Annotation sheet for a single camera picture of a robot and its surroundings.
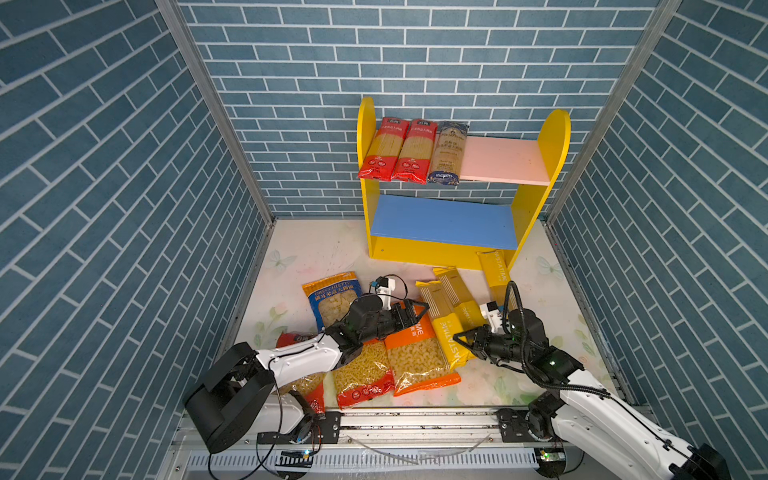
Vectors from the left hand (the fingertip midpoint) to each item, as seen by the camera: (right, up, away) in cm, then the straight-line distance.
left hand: (423, 313), depth 78 cm
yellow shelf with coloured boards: (+10, +23, +19) cm, 32 cm away
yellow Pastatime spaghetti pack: (+7, -3, +2) cm, 8 cm away
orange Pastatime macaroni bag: (-1, -14, +4) cm, 15 cm away
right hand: (+7, -5, -3) cm, 9 cm away
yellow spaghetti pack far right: (+27, +10, +23) cm, 37 cm away
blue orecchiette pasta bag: (-28, +1, +15) cm, 32 cm away
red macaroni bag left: (-29, -19, -1) cm, 35 cm away
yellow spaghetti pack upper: (+15, -3, +13) cm, 20 cm away
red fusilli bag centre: (-15, -17, 0) cm, 22 cm away
